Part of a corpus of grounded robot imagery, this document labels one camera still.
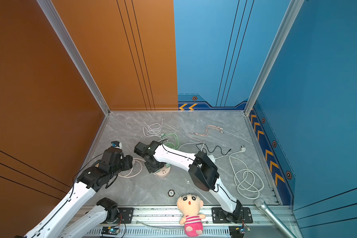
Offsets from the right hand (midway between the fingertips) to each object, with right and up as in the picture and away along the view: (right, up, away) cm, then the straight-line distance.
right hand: (156, 168), depth 85 cm
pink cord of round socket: (-9, +5, -14) cm, 17 cm away
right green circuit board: (+42, -26, -14) cm, 51 cm away
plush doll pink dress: (+18, -13, -15) cm, 27 cm away
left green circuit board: (-18, -25, -14) cm, 34 cm away
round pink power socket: (+4, -2, 0) cm, 5 cm away
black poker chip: (+9, -12, -4) cm, 16 cm away
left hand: (-14, +8, -6) cm, 17 cm away
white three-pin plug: (+55, +9, +11) cm, 57 cm away
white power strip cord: (+52, -7, -2) cm, 53 cm away
